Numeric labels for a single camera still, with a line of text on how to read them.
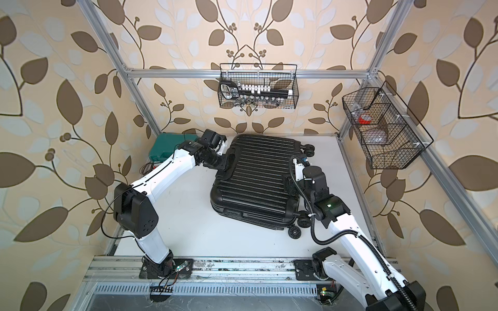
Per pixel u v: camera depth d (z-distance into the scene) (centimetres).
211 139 68
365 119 81
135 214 46
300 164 64
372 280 39
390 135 74
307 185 58
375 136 72
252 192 72
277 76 91
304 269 74
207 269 75
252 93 82
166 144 111
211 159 71
